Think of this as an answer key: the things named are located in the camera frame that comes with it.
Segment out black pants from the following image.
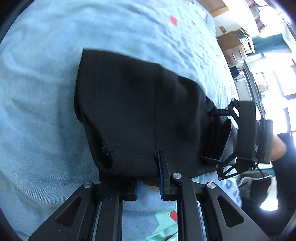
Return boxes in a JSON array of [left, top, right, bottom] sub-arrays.
[[74, 50, 237, 185]]

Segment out person's right hand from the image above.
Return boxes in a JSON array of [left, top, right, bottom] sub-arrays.
[[271, 135, 287, 161]]

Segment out black bag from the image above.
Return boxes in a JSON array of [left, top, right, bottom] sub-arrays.
[[229, 66, 239, 79]]

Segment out wooden dresser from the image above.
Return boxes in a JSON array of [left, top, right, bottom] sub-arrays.
[[217, 32, 247, 67]]

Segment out blue patterned bed sheet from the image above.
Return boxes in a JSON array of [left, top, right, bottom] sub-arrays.
[[1, 1, 237, 240]]

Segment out white printer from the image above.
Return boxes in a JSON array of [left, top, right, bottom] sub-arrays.
[[234, 28, 255, 54]]

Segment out teal right curtain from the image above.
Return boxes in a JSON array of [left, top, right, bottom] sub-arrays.
[[252, 34, 290, 53]]

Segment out wooden headboard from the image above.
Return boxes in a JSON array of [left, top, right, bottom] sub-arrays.
[[197, 0, 229, 17]]

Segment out black cable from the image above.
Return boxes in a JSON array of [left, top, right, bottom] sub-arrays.
[[238, 111, 271, 186]]

